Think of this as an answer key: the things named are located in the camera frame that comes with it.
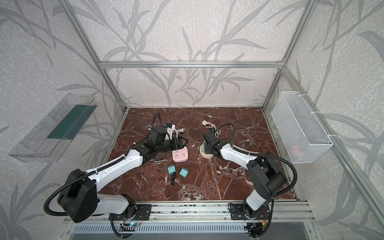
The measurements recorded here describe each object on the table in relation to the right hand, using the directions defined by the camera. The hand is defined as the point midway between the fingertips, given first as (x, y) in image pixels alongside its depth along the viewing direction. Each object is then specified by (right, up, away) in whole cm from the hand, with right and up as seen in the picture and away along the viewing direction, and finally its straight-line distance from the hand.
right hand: (211, 142), depth 94 cm
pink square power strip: (-19, -8, -2) cm, 21 cm away
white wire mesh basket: (+36, +7, -32) cm, 49 cm away
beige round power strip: (-4, -8, -2) cm, 9 cm away
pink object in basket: (+41, -1, -20) cm, 45 cm away
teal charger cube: (-16, -16, -9) cm, 24 cm away
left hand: (-14, +4, -12) cm, 19 cm away
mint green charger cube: (-5, -3, -3) cm, 7 cm away
